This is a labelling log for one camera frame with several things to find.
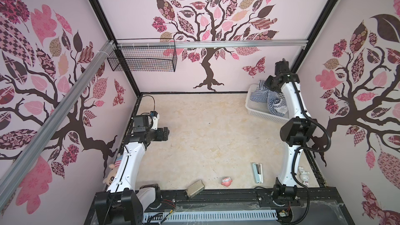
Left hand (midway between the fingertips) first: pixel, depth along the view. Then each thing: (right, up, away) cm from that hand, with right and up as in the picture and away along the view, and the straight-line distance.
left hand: (161, 134), depth 83 cm
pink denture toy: (+35, -22, -7) cm, 42 cm away
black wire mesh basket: (-14, +48, +12) cm, 51 cm away
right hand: (+64, +31, +9) cm, 71 cm away
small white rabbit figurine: (+76, -21, -4) cm, 79 cm away
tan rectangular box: (+19, -25, -9) cm, 33 cm away
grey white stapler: (+53, -20, -2) cm, 56 cm away
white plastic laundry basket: (+64, +14, +23) cm, 69 cm away
